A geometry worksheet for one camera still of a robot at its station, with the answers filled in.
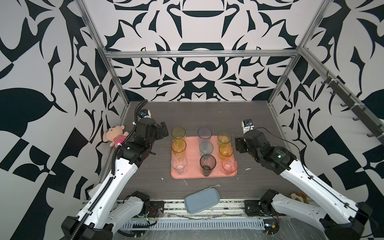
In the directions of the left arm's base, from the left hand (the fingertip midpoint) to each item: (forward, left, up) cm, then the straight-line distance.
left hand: (155, 122), depth 73 cm
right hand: (-6, -42, -4) cm, 43 cm away
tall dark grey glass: (-13, -26, -21) cm, 35 cm away
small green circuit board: (-41, -53, -28) cm, 73 cm away
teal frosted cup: (-3, -26, -23) cm, 34 cm away
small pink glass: (-12, -39, -27) cm, 48 cm away
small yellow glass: (-3, -37, -25) cm, 45 cm away
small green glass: (+5, -38, -24) cm, 45 cm away
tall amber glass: (-2, -10, -22) cm, 24 cm away
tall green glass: (+4, -10, -15) cm, 18 cm away
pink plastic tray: (-14, -18, -26) cm, 35 cm away
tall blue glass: (+1, -24, -14) cm, 28 cm away
